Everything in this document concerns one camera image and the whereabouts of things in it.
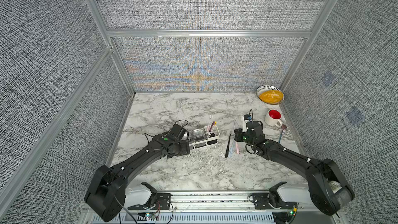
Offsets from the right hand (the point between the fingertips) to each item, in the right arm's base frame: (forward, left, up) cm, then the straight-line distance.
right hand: (234, 126), depth 88 cm
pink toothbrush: (-11, -1, -5) cm, 12 cm away
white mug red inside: (+10, -27, -5) cm, 29 cm away
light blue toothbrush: (-10, +2, -10) cm, 14 cm away
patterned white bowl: (+41, -32, -10) cm, 53 cm away
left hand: (-13, +27, -3) cm, 30 cm away
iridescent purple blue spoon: (+6, -35, -11) cm, 37 cm away
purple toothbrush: (-2, +12, +7) cm, 14 cm away
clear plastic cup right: (0, +20, -10) cm, 23 cm away
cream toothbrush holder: (-1, +12, -8) cm, 14 cm away
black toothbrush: (-8, +3, -11) cm, 14 cm away
